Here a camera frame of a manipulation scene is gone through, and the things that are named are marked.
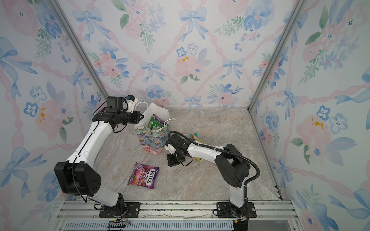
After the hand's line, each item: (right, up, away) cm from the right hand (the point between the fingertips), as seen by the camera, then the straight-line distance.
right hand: (168, 163), depth 86 cm
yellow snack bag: (+18, +2, +5) cm, 18 cm away
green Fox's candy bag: (-10, +24, +5) cm, 27 cm away
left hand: (-13, +29, -4) cm, 32 cm away
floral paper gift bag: (-8, +14, -2) cm, 16 cm away
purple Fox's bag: (-8, +27, +7) cm, 29 cm away
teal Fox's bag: (+17, +16, +17) cm, 29 cm away
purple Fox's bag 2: (-14, -6, -2) cm, 15 cm away
